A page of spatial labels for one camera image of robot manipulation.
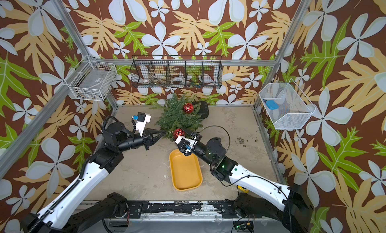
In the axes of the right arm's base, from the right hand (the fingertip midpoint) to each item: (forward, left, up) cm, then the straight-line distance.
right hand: (179, 131), depth 65 cm
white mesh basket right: (+21, -59, -6) cm, 63 cm away
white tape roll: (+46, +3, -6) cm, 46 cm away
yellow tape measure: (-17, -33, -31) cm, 49 cm away
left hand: (0, +6, 0) cm, 6 cm away
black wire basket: (+48, +6, -1) cm, 49 cm away
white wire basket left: (+34, +52, +3) cm, 62 cm away
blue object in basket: (+24, -52, -8) cm, 58 cm away
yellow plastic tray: (-6, -2, -32) cm, 33 cm away
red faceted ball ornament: (+12, -4, +2) cm, 13 cm away
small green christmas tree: (+12, +4, -4) cm, 14 cm away
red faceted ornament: (-2, 0, +2) cm, 3 cm away
